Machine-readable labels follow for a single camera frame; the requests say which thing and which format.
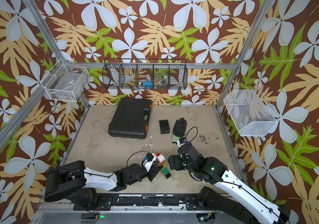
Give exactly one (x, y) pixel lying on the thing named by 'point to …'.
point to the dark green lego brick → (166, 172)
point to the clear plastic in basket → (160, 80)
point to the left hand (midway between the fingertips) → (161, 162)
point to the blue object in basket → (148, 84)
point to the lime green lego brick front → (164, 168)
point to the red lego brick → (158, 154)
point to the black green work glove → (178, 131)
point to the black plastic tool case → (130, 119)
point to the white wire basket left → (65, 82)
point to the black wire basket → (145, 73)
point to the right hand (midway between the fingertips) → (172, 159)
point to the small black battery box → (164, 126)
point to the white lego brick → (161, 158)
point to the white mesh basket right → (253, 114)
